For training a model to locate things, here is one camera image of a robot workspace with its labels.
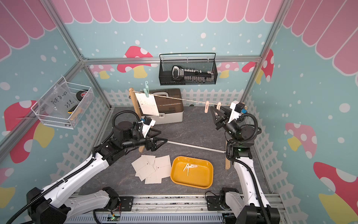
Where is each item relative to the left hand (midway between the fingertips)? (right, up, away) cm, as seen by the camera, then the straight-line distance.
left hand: (163, 138), depth 69 cm
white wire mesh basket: (-44, +8, -4) cm, 45 cm away
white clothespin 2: (+16, -19, +16) cm, 29 cm away
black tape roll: (-50, +24, +11) cm, 57 cm away
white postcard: (-16, -21, +18) cm, 31 cm away
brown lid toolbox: (+1, +19, +23) cm, 30 cm away
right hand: (+23, +15, -6) cm, 28 cm away
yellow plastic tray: (+15, -22, +15) cm, 31 cm away
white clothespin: (+13, -20, +17) cm, 29 cm away
